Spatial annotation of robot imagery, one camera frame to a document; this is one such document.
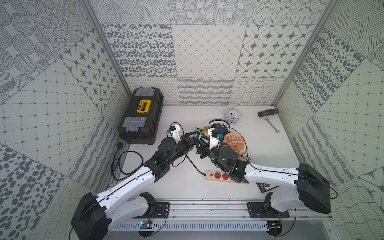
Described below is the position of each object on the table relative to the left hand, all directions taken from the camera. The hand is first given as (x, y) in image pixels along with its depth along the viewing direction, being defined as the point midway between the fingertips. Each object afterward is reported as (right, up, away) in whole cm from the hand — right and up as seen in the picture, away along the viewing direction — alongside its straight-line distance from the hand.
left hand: (197, 129), depth 71 cm
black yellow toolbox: (-35, +3, +16) cm, 39 cm away
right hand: (0, -5, +2) cm, 5 cm away
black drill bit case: (+37, -32, +9) cm, 50 cm away
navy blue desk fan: (+18, -1, +32) cm, 37 cm away
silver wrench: (+54, +4, +40) cm, 67 cm away
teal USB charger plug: (-1, -3, -1) cm, 3 cm away
